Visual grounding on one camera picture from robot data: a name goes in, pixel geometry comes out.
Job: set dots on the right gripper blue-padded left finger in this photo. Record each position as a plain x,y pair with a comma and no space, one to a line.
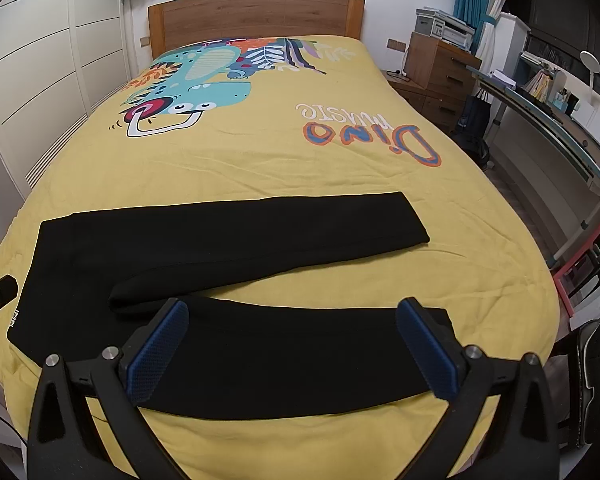
63,441

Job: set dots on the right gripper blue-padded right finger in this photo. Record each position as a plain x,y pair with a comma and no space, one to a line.
521,442

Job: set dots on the black pants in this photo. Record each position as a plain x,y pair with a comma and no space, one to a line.
98,276

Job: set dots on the white wardrobe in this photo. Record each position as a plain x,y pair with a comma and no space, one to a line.
59,60

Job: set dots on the yellow dinosaur bedspread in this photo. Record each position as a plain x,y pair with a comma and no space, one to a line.
249,119

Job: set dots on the long desk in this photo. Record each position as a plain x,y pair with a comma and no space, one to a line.
552,131

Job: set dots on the black bag at bedside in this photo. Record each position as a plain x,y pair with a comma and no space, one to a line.
469,132

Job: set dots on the wooden drawer chest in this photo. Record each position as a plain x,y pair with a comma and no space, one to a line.
435,79

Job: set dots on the white desk lamp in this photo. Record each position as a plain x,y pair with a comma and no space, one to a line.
592,64

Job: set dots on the wooden headboard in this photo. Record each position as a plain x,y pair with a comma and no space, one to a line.
176,23

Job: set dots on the white printer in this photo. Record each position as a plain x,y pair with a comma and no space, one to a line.
443,26

